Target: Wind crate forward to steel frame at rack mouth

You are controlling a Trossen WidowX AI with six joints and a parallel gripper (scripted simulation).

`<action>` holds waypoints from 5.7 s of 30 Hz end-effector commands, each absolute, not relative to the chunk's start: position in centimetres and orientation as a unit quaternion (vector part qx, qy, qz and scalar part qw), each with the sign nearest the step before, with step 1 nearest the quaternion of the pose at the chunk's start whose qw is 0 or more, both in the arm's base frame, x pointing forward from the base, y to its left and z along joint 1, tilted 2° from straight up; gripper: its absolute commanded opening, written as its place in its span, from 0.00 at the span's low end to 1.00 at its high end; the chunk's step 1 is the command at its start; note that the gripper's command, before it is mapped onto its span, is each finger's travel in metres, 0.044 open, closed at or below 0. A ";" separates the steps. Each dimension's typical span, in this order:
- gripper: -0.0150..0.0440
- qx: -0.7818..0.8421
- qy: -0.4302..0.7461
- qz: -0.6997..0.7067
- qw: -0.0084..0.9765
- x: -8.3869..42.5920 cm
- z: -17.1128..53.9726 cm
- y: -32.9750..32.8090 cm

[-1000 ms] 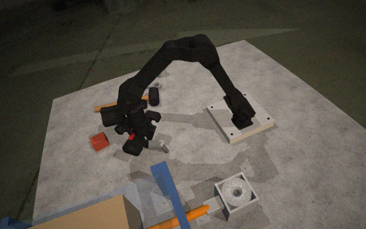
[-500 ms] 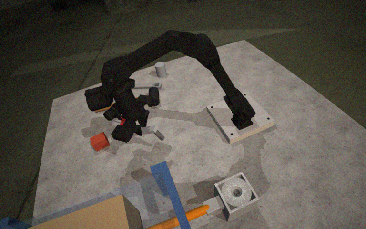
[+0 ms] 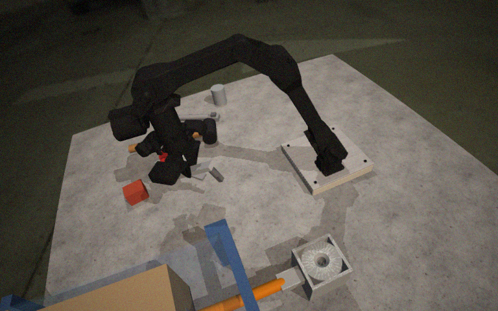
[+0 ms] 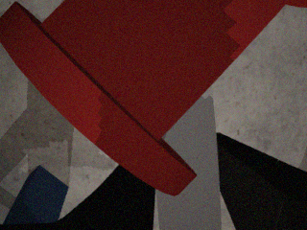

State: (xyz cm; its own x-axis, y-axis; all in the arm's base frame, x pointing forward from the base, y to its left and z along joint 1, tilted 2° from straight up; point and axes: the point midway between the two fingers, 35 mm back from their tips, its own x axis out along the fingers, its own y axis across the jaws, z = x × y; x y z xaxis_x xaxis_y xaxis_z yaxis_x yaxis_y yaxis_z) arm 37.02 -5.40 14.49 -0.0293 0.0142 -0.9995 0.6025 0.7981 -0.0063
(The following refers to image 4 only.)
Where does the blue flat bar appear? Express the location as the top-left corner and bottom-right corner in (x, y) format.
(38, 179), (68, 223)

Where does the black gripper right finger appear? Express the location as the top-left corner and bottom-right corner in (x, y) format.
(216, 133), (307, 230)

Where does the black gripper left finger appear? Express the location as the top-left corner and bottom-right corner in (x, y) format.
(0, 165), (156, 230)

